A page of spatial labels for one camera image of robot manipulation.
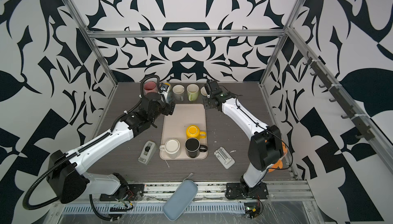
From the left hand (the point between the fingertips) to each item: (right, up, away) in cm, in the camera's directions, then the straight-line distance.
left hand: (165, 95), depth 78 cm
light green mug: (+13, +4, +29) cm, 32 cm away
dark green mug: (+20, +2, +10) cm, 22 cm away
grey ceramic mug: (+4, +3, +25) cm, 25 cm away
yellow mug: (+14, -20, +6) cm, 25 cm away
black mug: (+14, -26, +1) cm, 30 cm away
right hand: (+23, -2, +9) cm, 25 cm away
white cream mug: (+3, -27, +3) cm, 28 cm away
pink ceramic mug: (-15, +6, +26) cm, 31 cm away
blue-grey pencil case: (+9, -47, -8) cm, 49 cm away
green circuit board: (+41, -53, -7) cm, 68 cm away
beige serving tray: (+3, -18, +11) cm, 21 cm away
